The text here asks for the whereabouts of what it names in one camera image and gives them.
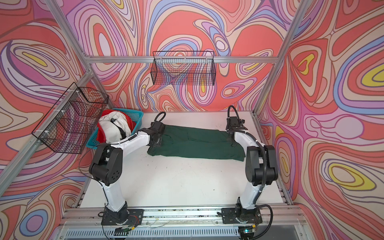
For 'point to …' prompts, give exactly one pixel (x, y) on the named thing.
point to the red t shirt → (100, 135)
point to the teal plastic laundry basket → (136, 116)
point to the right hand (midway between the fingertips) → (238, 140)
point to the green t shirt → (191, 142)
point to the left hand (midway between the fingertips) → (153, 140)
